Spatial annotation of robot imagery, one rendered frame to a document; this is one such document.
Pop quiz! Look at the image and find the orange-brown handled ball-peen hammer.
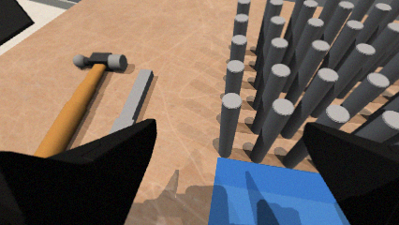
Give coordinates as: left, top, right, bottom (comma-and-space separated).
34, 52, 127, 158

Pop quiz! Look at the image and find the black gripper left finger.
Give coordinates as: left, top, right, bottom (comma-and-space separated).
0, 118, 157, 225

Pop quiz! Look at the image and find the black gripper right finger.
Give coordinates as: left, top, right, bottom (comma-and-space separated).
303, 122, 399, 225

